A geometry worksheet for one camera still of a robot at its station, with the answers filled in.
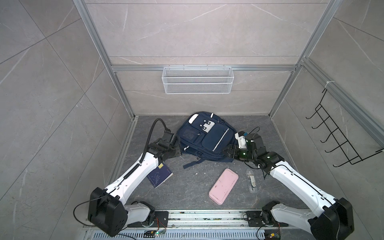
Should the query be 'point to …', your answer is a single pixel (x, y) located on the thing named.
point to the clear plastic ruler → (251, 180)
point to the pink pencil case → (223, 186)
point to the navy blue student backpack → (203, 135)
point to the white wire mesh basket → (197, 80)
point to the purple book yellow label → (159, 175)
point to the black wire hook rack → (345, 148)
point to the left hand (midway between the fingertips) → (178, 146)
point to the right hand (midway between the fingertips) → (225, 150)
